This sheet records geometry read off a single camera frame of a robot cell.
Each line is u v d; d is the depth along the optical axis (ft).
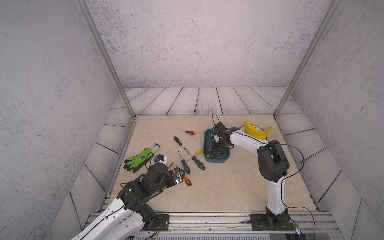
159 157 2.19
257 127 3.65
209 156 3.15
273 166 1.73
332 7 2.32
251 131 3.43
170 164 3.08
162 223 2.38
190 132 3.54
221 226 2.38
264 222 2.25
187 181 2.78
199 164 3.01
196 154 3.24
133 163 3.05
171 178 2.04
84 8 2.30
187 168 2.96
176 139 3.43
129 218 1.97
